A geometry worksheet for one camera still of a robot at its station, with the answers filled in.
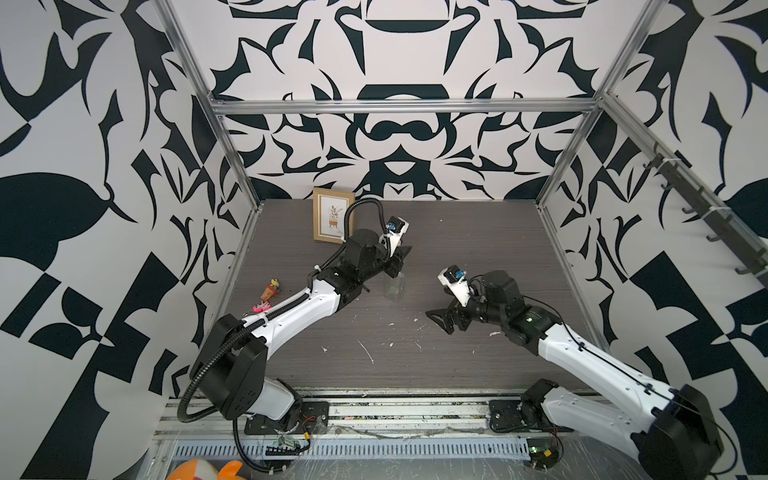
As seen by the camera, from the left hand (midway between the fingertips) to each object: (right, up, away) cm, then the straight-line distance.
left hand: (401, 238), depth 81 cm
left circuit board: (-28, -50, -8) cm, 58 cm away
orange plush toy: (-43, -48, -18) cm, 67 cm away
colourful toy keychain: (-40, -17, +13) cm, 45 cm away
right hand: (+9, -15, -2) cm, 18 cm away
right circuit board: (+33, -50, -10) cm, 61 cm away
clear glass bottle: (-1, -16, +16) cm, 22 cm away
